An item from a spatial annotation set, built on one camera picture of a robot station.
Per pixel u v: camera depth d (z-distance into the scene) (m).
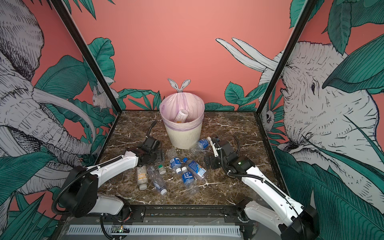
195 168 0.84
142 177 0.82
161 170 0.86
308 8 0.69
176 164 0.86
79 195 0.42
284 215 0.40
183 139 0.87
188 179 0.81
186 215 0.75
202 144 0.95
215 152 0.69
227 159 0.57
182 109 0.99
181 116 0.98
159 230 0.70
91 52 0.88
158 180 0.85
